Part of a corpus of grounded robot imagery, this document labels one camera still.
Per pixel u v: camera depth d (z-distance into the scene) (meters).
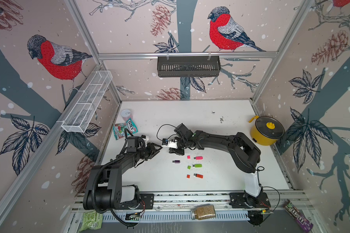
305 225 0.66
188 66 1.03
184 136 0.72
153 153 0.79
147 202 0.73
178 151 0.79
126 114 1.07
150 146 0.81
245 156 0.50
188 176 0.82
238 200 0.74
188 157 0.90
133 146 0.71
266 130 0.93
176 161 0.88
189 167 0.86
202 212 0.67
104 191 0.42
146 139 0.87
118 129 1.00
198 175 0.82
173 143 0.78
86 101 0.78
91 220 0.68
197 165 0.86
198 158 0.90
